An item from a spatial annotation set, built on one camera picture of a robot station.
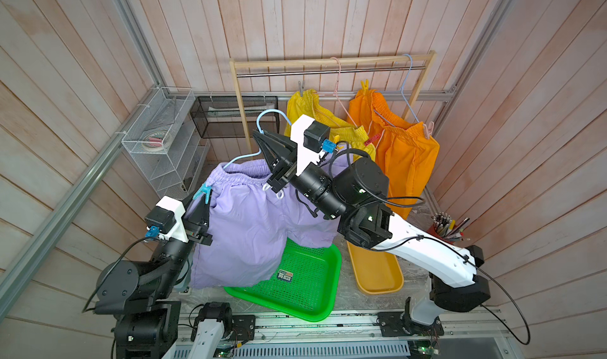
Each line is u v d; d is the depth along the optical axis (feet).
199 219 1.34
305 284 2.68
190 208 1.38
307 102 2.74
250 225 1.97
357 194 1.07
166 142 2.35
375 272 2.74
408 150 2.58
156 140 2.39
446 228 2.58
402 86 3.15
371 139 2.24
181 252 1.32
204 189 1.40
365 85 3.15
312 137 0.97
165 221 1.07
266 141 1.23
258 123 1.19
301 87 2.75
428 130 2.21
